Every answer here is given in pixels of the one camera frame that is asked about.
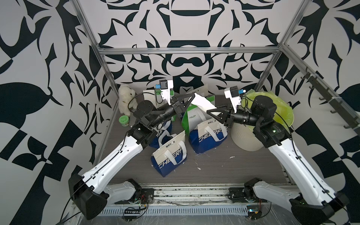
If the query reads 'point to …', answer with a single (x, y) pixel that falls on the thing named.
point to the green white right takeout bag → (194, 115)
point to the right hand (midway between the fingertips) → (208, 110)
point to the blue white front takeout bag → (171, 154)
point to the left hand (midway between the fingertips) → (192, 92)
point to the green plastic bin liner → (283, 114)
